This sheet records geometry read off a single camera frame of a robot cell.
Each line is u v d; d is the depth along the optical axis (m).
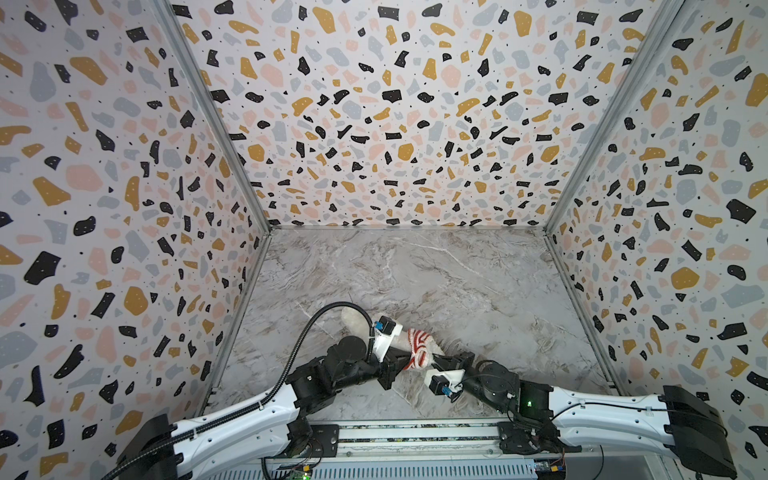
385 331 0.64
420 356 0.70
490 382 0.56
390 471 0.70
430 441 0.76
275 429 0.60
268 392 0.51
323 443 0.73
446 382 0.60
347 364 0.55
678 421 0.49
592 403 0.53
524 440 0.74
